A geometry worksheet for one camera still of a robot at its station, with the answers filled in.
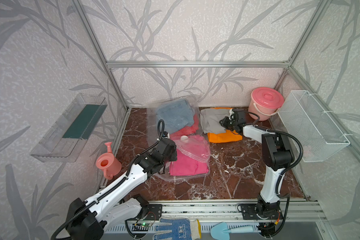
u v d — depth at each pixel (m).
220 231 0.69
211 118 1.05
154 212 0.73
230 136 1.00
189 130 0.98
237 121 0.81
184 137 0.94
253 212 0.74
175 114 1.02
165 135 0.70
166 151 0.59
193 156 0.79
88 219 0.37
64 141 0.63
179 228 0.69
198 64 1.76
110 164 0.79
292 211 0.76
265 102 0.99
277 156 0.53
